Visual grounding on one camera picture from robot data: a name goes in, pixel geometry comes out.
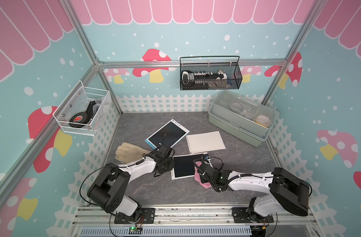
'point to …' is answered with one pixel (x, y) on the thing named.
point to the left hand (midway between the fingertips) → (172, 169)
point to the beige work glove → (126, 152)
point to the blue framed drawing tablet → (170, 134)
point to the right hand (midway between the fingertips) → (202, 171)
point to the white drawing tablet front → (204, 142)
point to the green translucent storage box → (247, 120)
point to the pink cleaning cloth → (197, 177)
